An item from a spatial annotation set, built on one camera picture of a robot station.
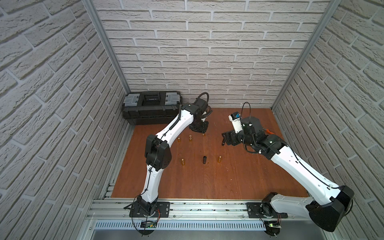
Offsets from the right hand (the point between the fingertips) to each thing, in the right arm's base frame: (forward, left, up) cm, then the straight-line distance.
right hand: (231, 131), depth 75 cm
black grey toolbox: (+29, +51, -8) cm, 59 cm away
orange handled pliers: (+14, -33, -23) cm, 43 cm away
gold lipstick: (+7, +13, -13) cm, 20 cm away
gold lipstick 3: (-6, +5, -22) cm, 23 cm away
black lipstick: (-6, +14, -20) cm, 25 cm away
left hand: (+9, +12, -9) cm, 17 cm away
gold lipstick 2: (-6, +27, -21) cm, 35 cm away
